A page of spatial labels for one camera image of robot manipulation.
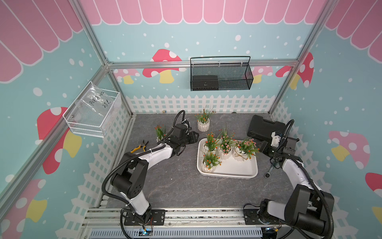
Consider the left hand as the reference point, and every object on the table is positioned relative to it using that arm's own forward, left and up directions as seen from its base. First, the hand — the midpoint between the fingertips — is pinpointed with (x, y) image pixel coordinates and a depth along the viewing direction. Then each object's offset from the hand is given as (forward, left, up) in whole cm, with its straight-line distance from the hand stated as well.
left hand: (196, 137), depth 91 cm
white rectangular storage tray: (-13, -21, -15) cm, 29 cm away
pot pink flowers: (-4, -18, +2) cm, 18 cm away
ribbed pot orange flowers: (-6, -9, +1) cm, 11 cm away
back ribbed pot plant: (+16, -5, -4) cm, 18 cm away
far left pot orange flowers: (+3, +22, 0) cm, 22 cm away
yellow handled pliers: (+1, +36, -12) cm, 38 cm away
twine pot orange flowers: (-18, -7, +2) cm, 19 cm away
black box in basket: (+23, -4, +23) cm, 33 cm away
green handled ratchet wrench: (-19, -42, -11) cm, 48 cm away
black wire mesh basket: (+33, -15, +23) cm, 43 cm away
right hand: (-5, -38, 0) cm, 38 cm away
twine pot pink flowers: (-8, -29, -1) cm, 30 cm away
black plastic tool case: (+18, -49, -13) cm, 54 cm away
